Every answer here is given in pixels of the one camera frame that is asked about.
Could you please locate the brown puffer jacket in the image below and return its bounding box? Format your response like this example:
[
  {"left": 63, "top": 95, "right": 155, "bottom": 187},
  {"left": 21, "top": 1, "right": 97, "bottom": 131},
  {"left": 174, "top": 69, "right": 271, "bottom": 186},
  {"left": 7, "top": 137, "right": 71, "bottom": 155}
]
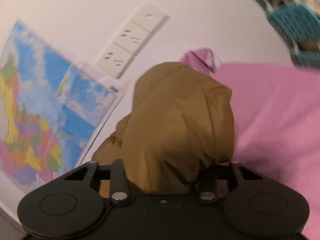
[{"left": 92, "top": 62, "right": 234, "bottom": 193}]

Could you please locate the pink bed sheet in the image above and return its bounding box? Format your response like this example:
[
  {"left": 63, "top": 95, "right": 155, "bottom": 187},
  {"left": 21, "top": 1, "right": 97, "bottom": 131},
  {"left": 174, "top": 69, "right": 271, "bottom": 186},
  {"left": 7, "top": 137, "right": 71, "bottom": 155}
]
[{"left": 180, "top": 48, "right": 319, "bottom": 239}]

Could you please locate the colourful wall map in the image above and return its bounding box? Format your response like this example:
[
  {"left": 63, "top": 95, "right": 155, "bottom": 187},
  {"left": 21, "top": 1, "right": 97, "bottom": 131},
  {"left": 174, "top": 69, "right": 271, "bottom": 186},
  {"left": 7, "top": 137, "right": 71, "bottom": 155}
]
[{"left": 1, "top": 21, "right": 125, "bottom": 193}]

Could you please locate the white wall socket panel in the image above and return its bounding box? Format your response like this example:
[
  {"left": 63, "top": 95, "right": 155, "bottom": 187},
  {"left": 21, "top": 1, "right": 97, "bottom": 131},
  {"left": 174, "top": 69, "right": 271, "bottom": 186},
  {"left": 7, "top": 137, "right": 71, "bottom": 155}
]
[{"left": 95, "top": 3, "right": 169, "bottom": 79}]

